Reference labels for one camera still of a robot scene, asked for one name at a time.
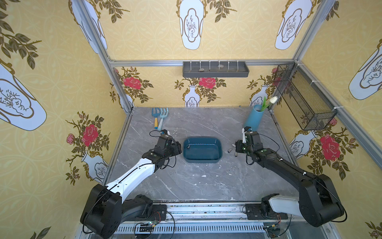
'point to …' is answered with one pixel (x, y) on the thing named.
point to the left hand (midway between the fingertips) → (176, 146)
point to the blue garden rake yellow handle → (156, 114)
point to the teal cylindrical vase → (254, 119)
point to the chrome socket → (230, 150)
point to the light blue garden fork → (162, 115)
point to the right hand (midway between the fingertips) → (233, 143)
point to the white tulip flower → (273, 99)
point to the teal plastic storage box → (202, 150)
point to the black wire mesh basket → (312, 112)
